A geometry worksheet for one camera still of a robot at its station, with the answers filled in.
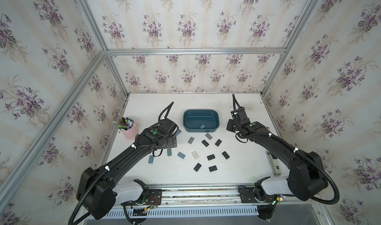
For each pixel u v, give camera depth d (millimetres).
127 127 898
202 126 985
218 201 729
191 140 936
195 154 879
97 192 378
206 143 924
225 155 881
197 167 824
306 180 416
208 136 956
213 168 820
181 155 882
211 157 864
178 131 981
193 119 1045
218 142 930
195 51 967
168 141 717
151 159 859
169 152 891
